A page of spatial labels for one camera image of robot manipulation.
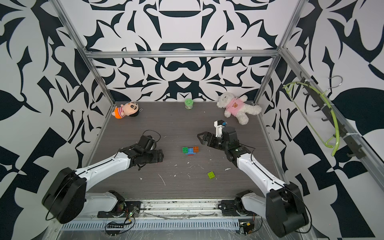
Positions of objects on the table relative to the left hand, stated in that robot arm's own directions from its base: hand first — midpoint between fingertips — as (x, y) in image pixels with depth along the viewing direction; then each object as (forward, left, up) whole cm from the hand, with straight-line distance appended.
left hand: (157, 153), depth 88 cm
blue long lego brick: (+1, -20, -1) cm, 20 cm away
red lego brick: (0, -20, -3) cm, 20 cm away
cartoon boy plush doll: (+32, +21, +4) cm, 39 cm away
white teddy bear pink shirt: (+32, -54, +3) cm, 63 cm away
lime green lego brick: (-13, -31, -3) cm, 33 cm away
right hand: (+4, -27, +12) cm, 29 cm away
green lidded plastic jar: (+40, -19, 0) cm, 45 cm away
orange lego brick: (+2, -23, +1) cm, 23 cm away
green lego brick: (+1, -16, +1) cm, 17 cm away
